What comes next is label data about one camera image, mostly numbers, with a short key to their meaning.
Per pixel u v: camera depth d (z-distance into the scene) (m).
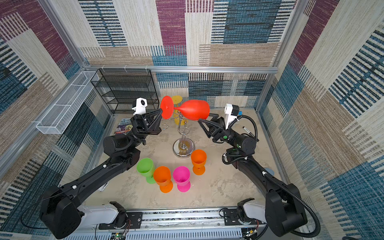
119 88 1.08
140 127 0.51
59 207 0.39
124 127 1.08
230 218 0.73
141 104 0.55
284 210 0.40
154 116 0.54
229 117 0.54
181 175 0.78
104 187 0.55
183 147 0.97
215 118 0.59
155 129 0.52
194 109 0.54
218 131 0.54
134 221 0.73
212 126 0.53
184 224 0.73
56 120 0.70
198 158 0.81
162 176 0.77
